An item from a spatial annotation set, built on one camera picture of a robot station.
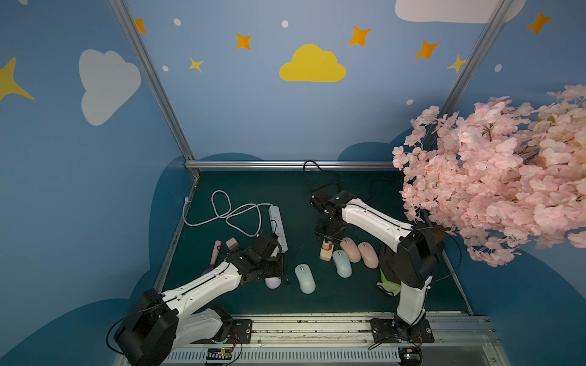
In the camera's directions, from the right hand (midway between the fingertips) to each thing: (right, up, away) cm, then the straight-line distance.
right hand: (324, 237), depth 87 cm
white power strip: (-18, +2, +11) cm, 22 cm away
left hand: (-13, -9, -5) cm, 17 cm away
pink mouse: (+19, -8, +3) cm, 21 cm away
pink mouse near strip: (+11, -4, +6) cm, 13 cm away
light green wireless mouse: (-7, -15, -3) cm, 17 cm away
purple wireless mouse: (-20, -16, -3) cm, 26 cm away
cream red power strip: (+1, -7, +3) cm, 8 cm away
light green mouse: (+8, -11, +1) cm, 13 cm away
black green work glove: (+23, -17, -5) cm, 29 cm away
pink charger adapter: (-37, -4, +6) cm, 38 cm away
